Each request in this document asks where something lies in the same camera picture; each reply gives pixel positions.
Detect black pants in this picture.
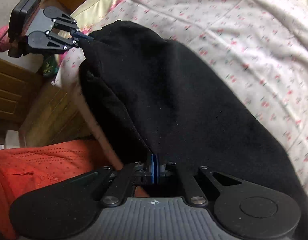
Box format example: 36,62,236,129
79,21,308,239

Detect wooden bed frame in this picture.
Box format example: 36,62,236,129
20,0,122,170

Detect red clothing of operator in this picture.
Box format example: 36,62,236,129
0,140,109,239

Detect wooden tv cabinet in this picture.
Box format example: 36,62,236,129
0,59,42,134

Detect cherry print bed sheet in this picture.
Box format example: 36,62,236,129
50,0,308,201

